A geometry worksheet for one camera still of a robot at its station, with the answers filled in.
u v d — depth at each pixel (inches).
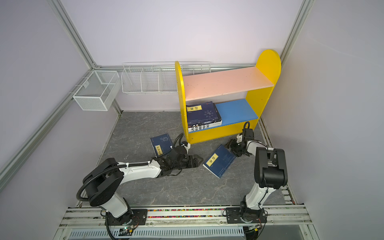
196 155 30.9
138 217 29.0
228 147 34.9
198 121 33.3
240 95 45.3
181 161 27.9
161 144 39.5
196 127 35.0
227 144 35.8
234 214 29.1
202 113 34.8
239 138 36.3
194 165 29.8
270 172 18.9
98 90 38.2
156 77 39.1
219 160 36.3
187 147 31.7
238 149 33.2
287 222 29.1
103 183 17.6
